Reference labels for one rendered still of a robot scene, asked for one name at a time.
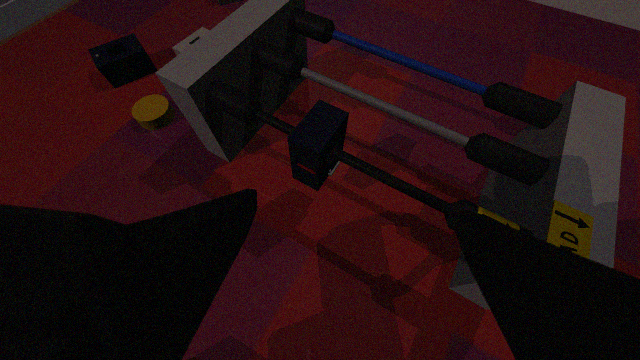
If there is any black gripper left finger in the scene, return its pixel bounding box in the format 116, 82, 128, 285
0, 189, 257, 360

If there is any yellow short cylinder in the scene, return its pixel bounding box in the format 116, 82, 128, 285
131, 95, 175, 130

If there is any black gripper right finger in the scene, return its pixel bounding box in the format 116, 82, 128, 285
455, 210, 640, 360

